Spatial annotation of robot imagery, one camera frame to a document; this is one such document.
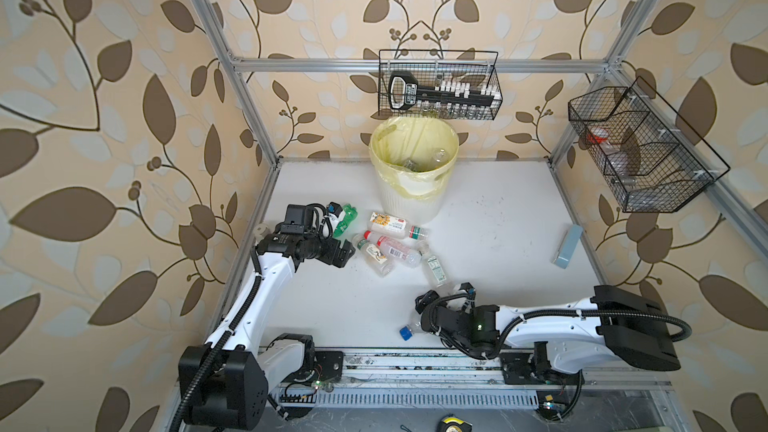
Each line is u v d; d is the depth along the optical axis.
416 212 1.03
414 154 1.05
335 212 0.73
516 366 0.76
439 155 0.94
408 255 0.89
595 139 0.82
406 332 0.77
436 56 0.91
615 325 0.42
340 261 0.73
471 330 0.59
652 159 0.72
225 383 0.38
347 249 0.74
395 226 0.96
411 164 1.05
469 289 0.75
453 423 0.65
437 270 0.86
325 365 0.74
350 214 1.01
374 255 0.89
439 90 0.83
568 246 0.93
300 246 0.58
